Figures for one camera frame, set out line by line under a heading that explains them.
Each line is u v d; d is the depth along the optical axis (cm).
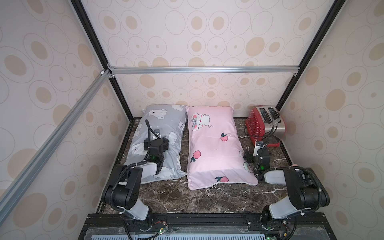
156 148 70
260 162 73
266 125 95
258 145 83
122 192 45
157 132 79
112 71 90
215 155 86
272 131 91
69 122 61
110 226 73
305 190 46
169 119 99
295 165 84
